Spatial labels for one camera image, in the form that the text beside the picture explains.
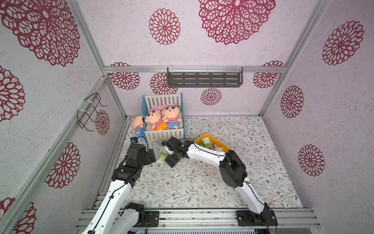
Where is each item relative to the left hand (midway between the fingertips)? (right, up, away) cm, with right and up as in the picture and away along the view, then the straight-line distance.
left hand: (144, 154), depth 79 cm
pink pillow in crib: (+3, +31, +33) cm, 45 cm away
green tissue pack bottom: (+46, 0, +17) cm, 49 cm away
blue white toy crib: (0, +10, +21) cm, 23 cm away
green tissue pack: (+7, -5, +14) cm, 16 cm away
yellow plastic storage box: (+44, +3, +21) cm, 49 cm away
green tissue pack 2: (+36, +5, +18) cm, 41 cm away
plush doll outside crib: (-12, +18, +27) cm, 35 cm away
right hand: (+17, -3, +15) cm, 23 cm away
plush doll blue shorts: (+13, +25, +23) cm, 36 cm away
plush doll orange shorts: (+1, +22, +23) cm, 32 cm away
